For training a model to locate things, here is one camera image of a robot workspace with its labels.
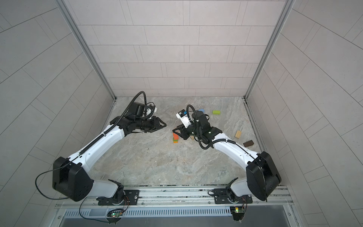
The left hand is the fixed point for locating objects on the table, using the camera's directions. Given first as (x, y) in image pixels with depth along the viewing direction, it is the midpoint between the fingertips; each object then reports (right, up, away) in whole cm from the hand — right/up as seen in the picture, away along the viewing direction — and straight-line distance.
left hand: (168, 124), depth 76 cm
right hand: (+4, -3, +1) cm, 5 cm away
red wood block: (+3, -10, +14) cm, 17 cm away
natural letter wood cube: (+13, -6, -6) cm, 15 cm away
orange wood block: (+3, -13, +15) cm, 21 cm away
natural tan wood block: (+44, -9, +18) cm, 49 cm away
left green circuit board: (-23, -40, -12) cm, 48 cm away
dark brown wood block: (+50, -14, +15) cm, 54 cm away
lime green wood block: (+33, +6, +33) cm, 47 cm away
